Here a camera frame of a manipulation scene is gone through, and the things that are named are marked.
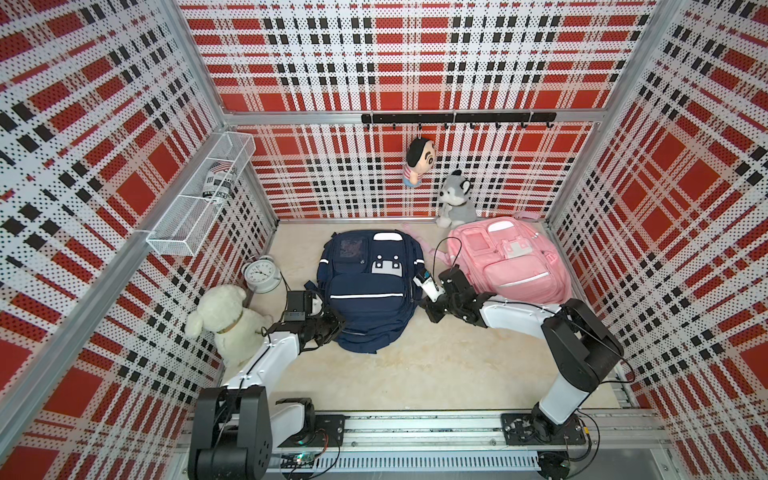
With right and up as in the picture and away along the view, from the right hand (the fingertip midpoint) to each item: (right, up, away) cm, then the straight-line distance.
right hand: (427, 300), depth 92 cm
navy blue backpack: (-19, +6, +7) cm, 21 cm away
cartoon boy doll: (-2, +44, -1) cm, 44 cm away
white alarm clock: (-56, +7, +9) cm, 57 cm away
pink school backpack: (+28, +13, +12) cm, 34 cm away
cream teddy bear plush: (-52, -6, -12) cm, 54 cm away
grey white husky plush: (+12, +32, +18) cm, 39 cm away
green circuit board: (-32, -34, -22) cm, 52 cm away
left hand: (-23, -5, -4) cm, 24 cm away
